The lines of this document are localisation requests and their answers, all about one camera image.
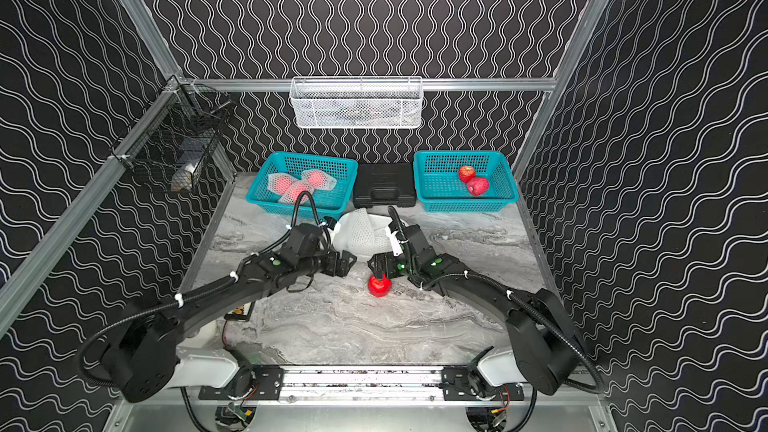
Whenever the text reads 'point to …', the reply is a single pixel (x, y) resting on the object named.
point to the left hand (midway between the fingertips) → (345, 251)
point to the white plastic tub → (382, 241)
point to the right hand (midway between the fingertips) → (382, 259)
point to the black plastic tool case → (385, 185)
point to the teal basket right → (439, 188)
